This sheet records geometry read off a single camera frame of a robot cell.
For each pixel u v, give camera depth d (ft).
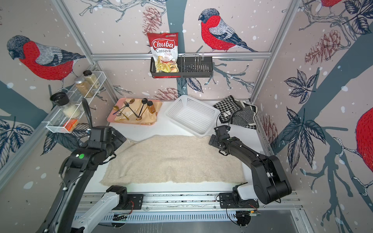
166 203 2.44
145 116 3.62
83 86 2.46
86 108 1.79
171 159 2.86
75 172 1.45
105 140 1.70
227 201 2.40
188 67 3.51
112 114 3.67
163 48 2.69
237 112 3.40
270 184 1.39
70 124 2.16
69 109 2.21
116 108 3.76
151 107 3.54
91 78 2.65
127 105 3.87
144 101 3.92
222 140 2.28
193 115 3.64
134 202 2.39
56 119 2.19
